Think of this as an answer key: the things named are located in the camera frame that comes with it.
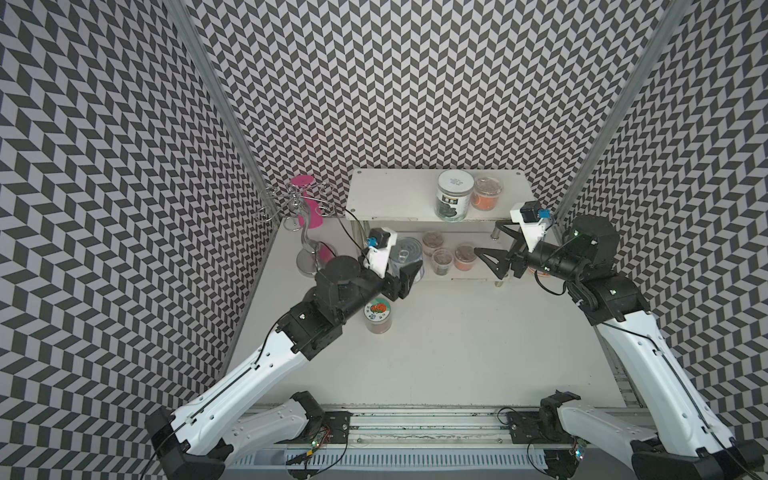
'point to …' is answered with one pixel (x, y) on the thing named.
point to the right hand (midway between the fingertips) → (488, 242)
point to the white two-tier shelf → (404, 201)
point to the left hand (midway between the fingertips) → (407, 258)
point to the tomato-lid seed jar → (377, 315)
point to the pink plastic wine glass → (310, 213)
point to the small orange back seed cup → (432, 241)
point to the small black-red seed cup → (442, 260)
